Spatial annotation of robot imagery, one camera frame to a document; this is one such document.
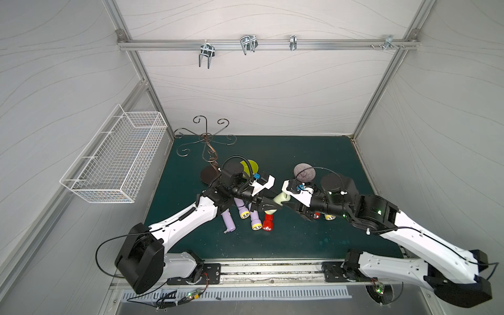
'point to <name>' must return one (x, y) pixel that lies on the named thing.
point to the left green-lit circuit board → (194, 294)
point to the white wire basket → (112, 165)
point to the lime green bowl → (253, 165)
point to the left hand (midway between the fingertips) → (281, 203)
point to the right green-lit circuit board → (380, 289)
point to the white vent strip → (146, 296)
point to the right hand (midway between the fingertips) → (286, 192)
